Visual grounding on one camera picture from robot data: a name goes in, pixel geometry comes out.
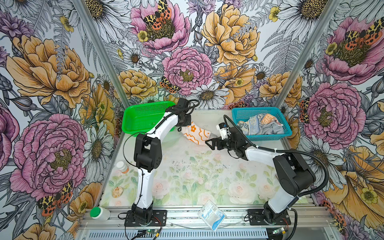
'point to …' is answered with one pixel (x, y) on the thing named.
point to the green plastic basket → (139, 118)
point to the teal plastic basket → (243, 114)
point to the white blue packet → (213, 216)
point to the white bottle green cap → (100, 213)
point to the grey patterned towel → (261, 124)
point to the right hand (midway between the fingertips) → (211, 143)
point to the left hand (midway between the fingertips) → (185, 126)
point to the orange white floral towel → (198, 135)
